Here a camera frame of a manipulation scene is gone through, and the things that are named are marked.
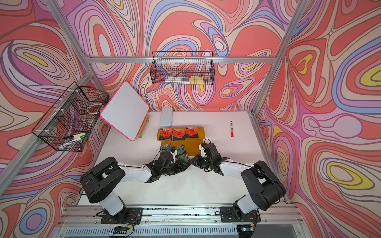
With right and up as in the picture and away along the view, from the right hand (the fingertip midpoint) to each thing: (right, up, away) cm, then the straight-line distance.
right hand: (191, 165), depth 88 cm
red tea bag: (-16, +20, +1) cm, 25 cm away
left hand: (-2, -1, -1) cm, 2 cm away
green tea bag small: (-7, +8, +8) cm, 14 cm away
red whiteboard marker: (+30, +21, +20) cm, 42 cm away
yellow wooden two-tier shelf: (0, +12, +1) cm, 12 cm away
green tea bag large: (-18, +9, +10) cm, 22 cm away
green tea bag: (-4, +4, +3) cm, 7 cm away
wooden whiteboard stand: (-36, +17, +14) cm, 42 cm away
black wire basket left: (-62, +24, -15) cm, 68 cm away
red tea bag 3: (0, +21, +3) cm, 21 cm away
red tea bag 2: (-8, +19, +1) cm, 21 cm away
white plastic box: (-20, +31, +27) cm, 46 cm away
